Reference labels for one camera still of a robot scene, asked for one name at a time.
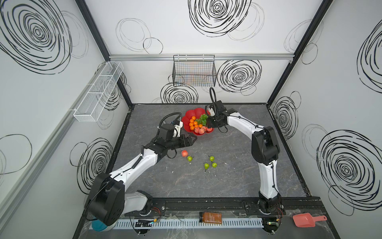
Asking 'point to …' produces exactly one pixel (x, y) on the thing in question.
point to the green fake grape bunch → (202, 119)
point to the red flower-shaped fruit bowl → (197, 112)
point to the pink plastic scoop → (306, 220)
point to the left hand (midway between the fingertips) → (193, 138)
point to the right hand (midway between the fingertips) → (208, 123)
